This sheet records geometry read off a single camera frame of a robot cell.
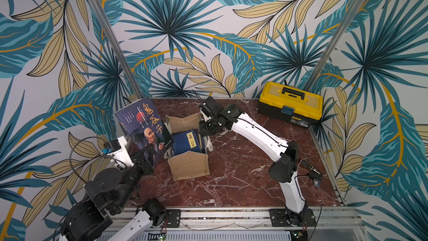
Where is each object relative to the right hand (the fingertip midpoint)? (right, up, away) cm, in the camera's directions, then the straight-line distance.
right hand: (202, 131), depth 79 cm
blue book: (-9, -6, +6) cm, 12 cm away
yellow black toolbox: (+55, +14, +16) cm, 59 cm away
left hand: (-14, -4, -22) cm, 27 cm away
